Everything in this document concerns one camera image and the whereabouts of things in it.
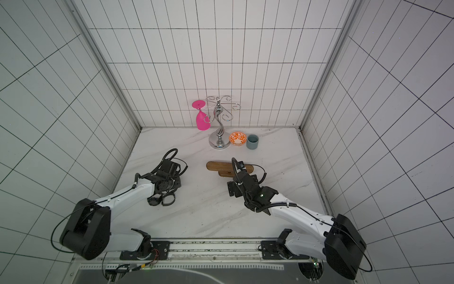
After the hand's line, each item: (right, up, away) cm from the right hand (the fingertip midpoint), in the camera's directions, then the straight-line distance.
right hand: (238, 177), depth 84 cm
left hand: (-33, -5, +6) cm, 34 cm away
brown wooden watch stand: (-6, +3, +6) cm, 9 cm away
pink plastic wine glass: (-20, +29, +16) cm, 39 cm away
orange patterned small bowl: (+1, +19, +27) cm, 33 cm away
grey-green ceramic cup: (+10, +17, +20) cm, 29 cm away
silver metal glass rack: (-10, +18, +28) cm, 35 cm away
